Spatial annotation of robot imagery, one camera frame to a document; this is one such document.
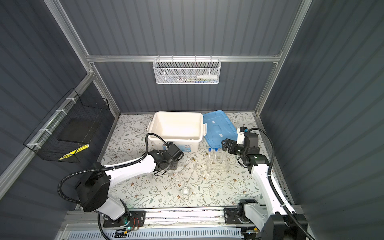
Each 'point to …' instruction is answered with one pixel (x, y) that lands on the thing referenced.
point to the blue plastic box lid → (219, 127)
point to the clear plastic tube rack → (216, 163)
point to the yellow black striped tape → (75, 151)
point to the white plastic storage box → (185, 129)
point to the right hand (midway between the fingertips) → (231, 144)
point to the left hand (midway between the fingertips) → (173, 162)
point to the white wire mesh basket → (186, 71)
